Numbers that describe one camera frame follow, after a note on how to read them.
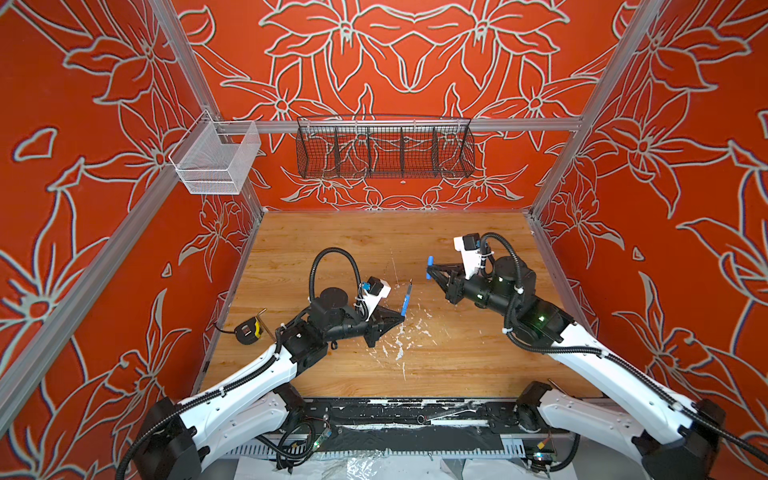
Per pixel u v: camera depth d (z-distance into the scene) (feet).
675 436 1.25
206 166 2.87
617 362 1.44
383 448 2.29
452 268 2.01
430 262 2.19
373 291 2.01
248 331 2.79
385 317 2.19
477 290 1.90
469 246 1.91
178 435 1.31
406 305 2.21
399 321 2.24
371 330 2.00
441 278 2.17
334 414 2.44
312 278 1.77
